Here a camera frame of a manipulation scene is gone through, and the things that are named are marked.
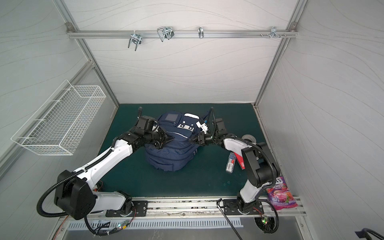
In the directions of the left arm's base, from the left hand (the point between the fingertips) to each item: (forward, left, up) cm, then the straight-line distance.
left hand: (178, 134), depth 78 cm
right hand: (+2, -7, -7) cm, 10 cm away
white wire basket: (-3, +54, +11) cm, 55 cm away
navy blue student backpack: (-7, -1, -7) cm, 10 cm away
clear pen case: (-7, -31, -19) cm, 37 cm away
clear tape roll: (+11, -45, -18) cm, 50 cm away
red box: (-6, -37, -19) cm, 42 cm away
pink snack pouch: (-26, -54, -18) cm, 62 cm away
